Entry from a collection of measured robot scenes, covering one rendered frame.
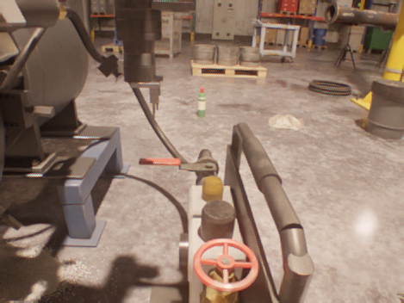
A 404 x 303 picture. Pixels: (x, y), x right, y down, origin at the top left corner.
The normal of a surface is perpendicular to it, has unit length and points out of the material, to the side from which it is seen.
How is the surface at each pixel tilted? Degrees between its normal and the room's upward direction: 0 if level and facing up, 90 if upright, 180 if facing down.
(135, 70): 90
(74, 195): 90
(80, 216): 90
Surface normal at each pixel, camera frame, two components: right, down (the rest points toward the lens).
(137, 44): 0.03, 0.60
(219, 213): 0.04, -0.90
